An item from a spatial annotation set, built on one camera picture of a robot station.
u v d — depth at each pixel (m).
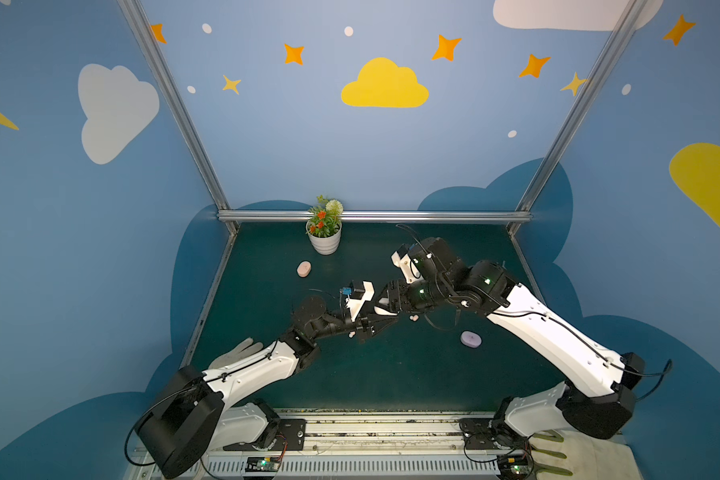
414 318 0.96
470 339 0.90
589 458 0.70
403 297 0.58
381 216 1.17
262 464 0.71
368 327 0.64
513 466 0.71
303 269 1.07
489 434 0.74
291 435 0.74
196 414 0.41
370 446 0.74
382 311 0.62
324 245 1.08
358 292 0.60
